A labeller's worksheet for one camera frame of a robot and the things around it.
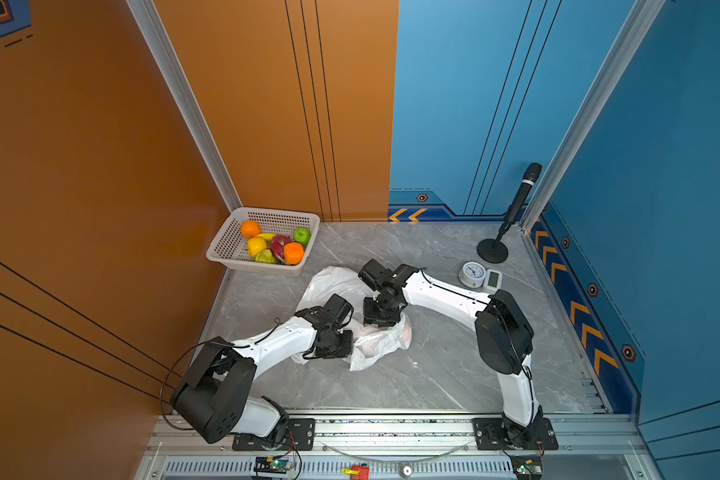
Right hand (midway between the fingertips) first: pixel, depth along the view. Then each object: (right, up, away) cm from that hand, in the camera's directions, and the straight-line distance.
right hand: (365, 324), depth 86 cm
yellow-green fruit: (-35, +19, +16) cm, 43 cm away
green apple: (-24, +27, +22) cm, 42 cm away
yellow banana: (-38, +27, +26) cm, 53 cm away
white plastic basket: (-50, +23, +22) cm, 59 cm away
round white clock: (+36, +14, +13) cm, 41 cm away
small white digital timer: (+43, +12, +13) cm, 47 cm away
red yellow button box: (-1, -29, -19) cm, 35 cm away
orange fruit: (-44, +30, +26) cm, 59 cm away
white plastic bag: (+1, -3, -5) cm, 6 cm away
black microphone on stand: (+48, +22, +25) cm, 58 cm away
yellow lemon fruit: (-39, +23, +19) cm, 49 cm away
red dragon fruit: (-31, +24, +16) cm, 42 cm away
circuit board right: (+39, -30, -15) cm, 52 cm away
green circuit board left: (-19, -29, -17) cm, 38 cm away
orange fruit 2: (-24, +21, +13) cm, 34 cm away
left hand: (-4, -7, 0) cm, 8 cm away
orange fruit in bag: (+11, -2, -3) cm, 12 cm away
